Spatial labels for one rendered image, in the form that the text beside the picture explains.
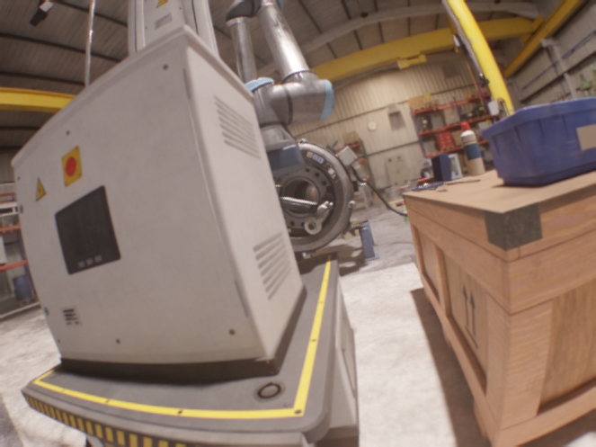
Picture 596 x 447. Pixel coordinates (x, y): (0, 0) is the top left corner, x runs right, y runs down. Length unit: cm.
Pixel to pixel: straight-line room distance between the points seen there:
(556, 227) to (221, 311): 44
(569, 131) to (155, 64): 65
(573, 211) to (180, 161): 51
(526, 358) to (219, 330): 43
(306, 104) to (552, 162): 76
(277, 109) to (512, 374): 91
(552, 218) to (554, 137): 17
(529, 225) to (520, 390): 25
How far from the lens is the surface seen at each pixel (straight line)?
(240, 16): 135
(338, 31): 1387
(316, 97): 100
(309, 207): 180
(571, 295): 46
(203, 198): 35
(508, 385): 46
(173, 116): 40
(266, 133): 89
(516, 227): 35
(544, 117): 49
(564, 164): 51
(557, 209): 39
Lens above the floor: 53
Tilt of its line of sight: 3 degrees down
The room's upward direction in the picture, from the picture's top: 15 degrees counter-clockwise
